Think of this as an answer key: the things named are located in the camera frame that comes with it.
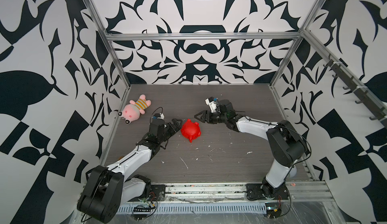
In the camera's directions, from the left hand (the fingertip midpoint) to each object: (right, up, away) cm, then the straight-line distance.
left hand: (178, 122), depth 87 cm
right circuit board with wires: (+46, -38, -15) cm, 62 cm away
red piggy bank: (+7, -5, +2) cm, 9 cm away
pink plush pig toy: (-30, +5, +10) cm, 32 cm away
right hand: (+11, +4, +1) cm, 11 cm away
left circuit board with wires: (-16, -41, -14) cm, 46 cm away
